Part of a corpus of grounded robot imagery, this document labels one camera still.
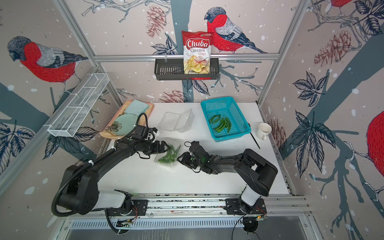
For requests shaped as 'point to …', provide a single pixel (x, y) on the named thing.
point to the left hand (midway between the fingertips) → (166, 146)
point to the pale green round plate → (124, 123)
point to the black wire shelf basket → (173, 69)
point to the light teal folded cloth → (136, 108)
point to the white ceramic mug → (264, 129)
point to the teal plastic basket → (227, 107)
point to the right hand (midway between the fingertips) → (177, 160)
